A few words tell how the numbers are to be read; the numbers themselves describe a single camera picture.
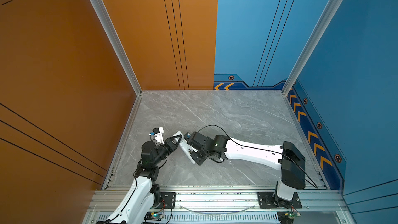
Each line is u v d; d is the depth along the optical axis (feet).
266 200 2.38
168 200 2.43
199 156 2.18
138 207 1.62
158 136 2.43
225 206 2.38
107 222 1.37
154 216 2.32
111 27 2.78
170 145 2.33
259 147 1.58
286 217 2.32
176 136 2.54
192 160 2.24
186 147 2.49
